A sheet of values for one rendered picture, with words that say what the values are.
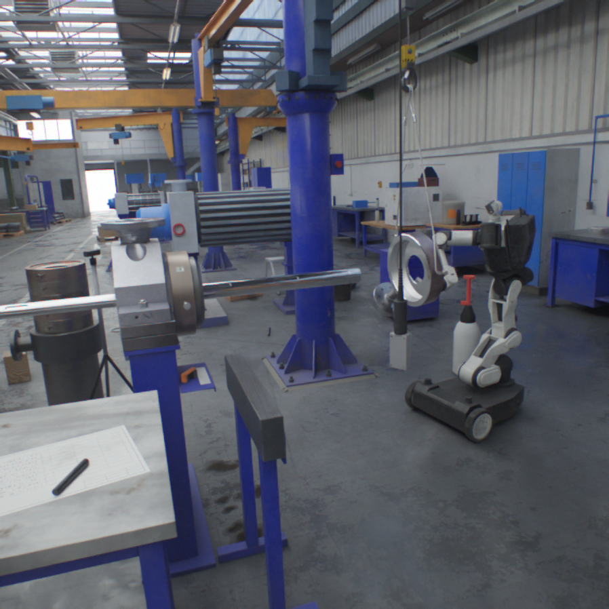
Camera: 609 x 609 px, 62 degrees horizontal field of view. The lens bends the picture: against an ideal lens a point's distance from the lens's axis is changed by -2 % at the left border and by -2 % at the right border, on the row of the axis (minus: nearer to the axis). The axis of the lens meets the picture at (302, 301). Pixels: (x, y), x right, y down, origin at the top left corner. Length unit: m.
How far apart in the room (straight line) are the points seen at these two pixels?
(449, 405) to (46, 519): 2.49
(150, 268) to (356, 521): 1.47
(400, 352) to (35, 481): 1.14
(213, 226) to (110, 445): 4.45
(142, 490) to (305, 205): 2.96
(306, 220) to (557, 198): 3.92
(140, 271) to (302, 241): 2.08
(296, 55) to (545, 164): 3.84
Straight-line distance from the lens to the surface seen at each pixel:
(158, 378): 2.04
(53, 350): 3.64
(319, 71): 3.83
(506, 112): 8.50
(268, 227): 5.86
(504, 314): 3.51
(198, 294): 2.17
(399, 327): 1.76
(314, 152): 3.94
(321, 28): 3.85
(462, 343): 4.14
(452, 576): 2.37
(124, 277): 2.09
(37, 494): 1.40
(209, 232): 5.82
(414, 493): 2.80
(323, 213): 3.96
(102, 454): 1.50
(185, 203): 5.70
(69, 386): 3.75
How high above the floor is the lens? 1.56
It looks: 13 degrees down
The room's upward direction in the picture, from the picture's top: 2 degrees counter-clockwise
